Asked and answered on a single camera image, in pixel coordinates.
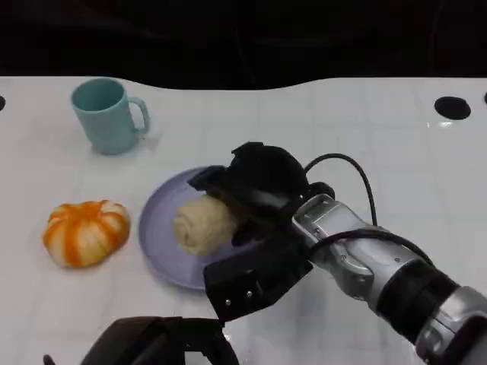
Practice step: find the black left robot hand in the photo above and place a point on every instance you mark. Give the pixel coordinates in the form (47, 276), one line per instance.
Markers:
(152, 342)

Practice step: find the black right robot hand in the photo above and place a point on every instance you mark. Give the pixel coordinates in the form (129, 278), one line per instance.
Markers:
(262, 178)

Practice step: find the beige towel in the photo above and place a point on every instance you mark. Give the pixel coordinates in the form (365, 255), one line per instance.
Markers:
(203, 224)

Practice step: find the lilac plate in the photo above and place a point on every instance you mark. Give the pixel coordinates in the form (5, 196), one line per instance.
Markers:
(160, 235)

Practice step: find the orange and white bread roll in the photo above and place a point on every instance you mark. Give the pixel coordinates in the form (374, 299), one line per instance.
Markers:
(86, 233)

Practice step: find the pale green mug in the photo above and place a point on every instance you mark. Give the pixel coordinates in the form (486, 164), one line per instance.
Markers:
(108, 116)

